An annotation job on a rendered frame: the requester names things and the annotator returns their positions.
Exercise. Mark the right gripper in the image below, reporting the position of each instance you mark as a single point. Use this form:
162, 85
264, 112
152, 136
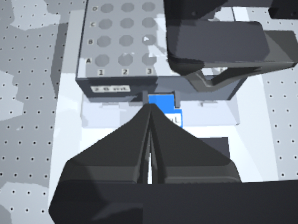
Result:
194, 44

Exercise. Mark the grey rectangular plate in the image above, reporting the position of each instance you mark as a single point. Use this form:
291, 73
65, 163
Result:
32, 43

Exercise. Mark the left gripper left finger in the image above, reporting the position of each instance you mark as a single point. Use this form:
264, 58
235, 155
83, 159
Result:
117, 156

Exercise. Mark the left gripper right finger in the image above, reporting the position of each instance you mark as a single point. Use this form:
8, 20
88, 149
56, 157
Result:
184, 158

